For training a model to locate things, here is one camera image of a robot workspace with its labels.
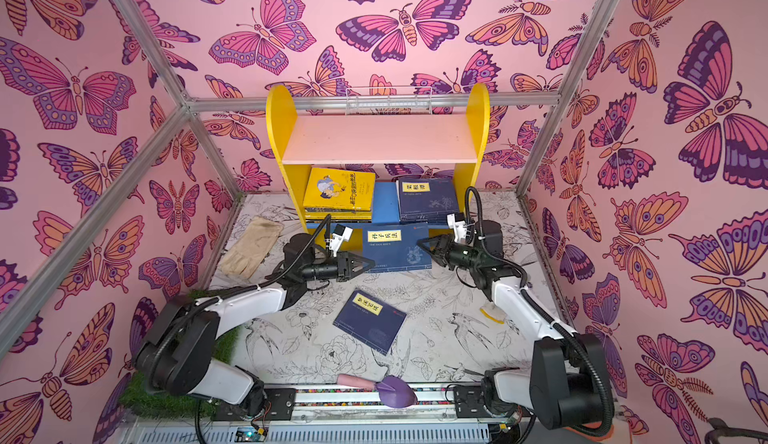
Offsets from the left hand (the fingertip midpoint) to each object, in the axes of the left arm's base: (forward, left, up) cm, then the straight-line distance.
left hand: (374, 264), depth 77 cm
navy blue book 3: (-8, +2, -19) cm, 20 cm away
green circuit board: (-34, +31, -22) cm, 51 cm away
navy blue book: (+25, -16, -3) cm, 30 cm away
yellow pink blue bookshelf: (+50, +1, -12) cm, 51 cm away
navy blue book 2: (+5, -5, 0) cm, 7 cm away
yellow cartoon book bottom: (+26, +13, +1) cm, 29 cm away
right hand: (+6, -12, +2) cm, 14 cm away
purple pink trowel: (-26, -5, -18) cm, 32 cm away
